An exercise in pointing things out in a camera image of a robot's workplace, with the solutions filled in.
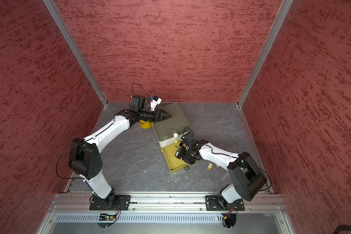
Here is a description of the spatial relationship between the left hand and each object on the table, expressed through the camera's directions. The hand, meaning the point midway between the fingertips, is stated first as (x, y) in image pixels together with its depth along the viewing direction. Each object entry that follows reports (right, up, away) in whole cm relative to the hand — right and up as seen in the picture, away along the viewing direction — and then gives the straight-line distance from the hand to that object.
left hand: (167, 120), depth 82 cm
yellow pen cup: (-17, -4, +21) cm, 28 cm away
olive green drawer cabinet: (+3, -5, -3) cm, 6 cm away
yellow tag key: (+26, -29, +5) cm, 39 cm away
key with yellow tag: (+22, -16, -30) cm, 40 cm away
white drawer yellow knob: (+2, -12, +2) cm, 12 cm away
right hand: (+8, -25, +3) cm, 26 cm away
